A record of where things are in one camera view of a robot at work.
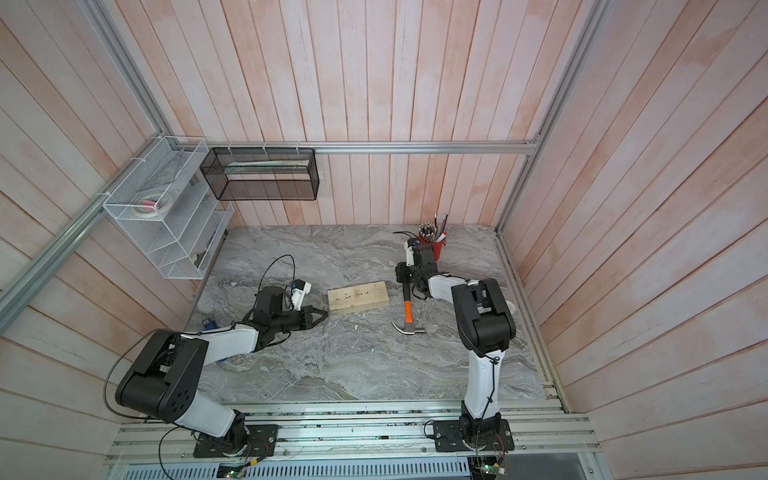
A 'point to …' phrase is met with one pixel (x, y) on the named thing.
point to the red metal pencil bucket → (437, 246)
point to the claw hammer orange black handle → (409, 328)
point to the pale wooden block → (359, 297)
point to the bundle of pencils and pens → (431, 233)
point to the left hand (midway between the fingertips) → (327, 317)
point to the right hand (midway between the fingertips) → (399, 266)
